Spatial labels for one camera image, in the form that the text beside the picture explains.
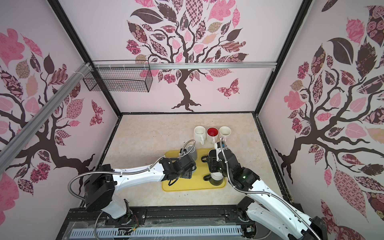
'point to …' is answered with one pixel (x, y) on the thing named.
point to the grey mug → (193, 152)
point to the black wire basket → (120, 79)
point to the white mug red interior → (212, 134)
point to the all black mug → (211, 158)
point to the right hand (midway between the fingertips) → (208, 158)
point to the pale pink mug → (225, 132)
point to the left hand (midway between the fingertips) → (185, 173)
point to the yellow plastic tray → (196, 181)
